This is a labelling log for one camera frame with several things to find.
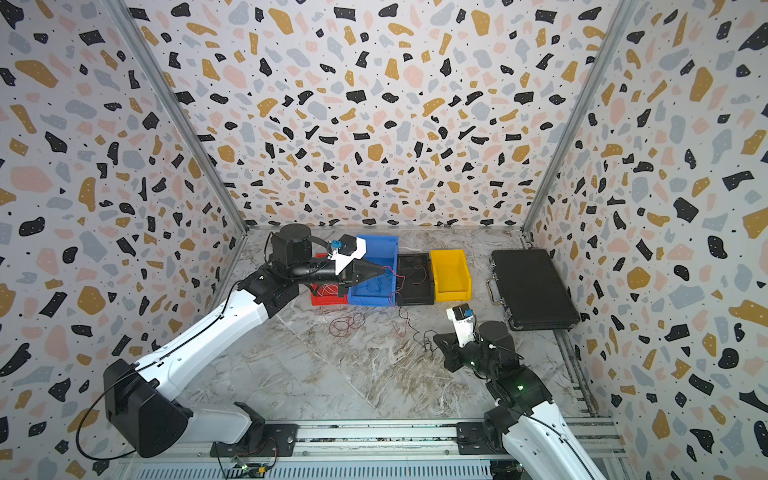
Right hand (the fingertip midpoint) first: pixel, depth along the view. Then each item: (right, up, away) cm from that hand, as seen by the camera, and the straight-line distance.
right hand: (437, 338), depth 75 cm
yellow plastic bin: (+9, +13, +31) cm, 35 cm away
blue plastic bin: (-16, +9, +28) cm, 34 cm away
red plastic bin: (-35, +8, +27) cm, 45 cm away
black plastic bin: (-5, +12, +29) cm, 32 cm away
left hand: (-13, +18, -10) cm, 24 cm away
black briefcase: (+34, +9, +23) cm, 42 cm away
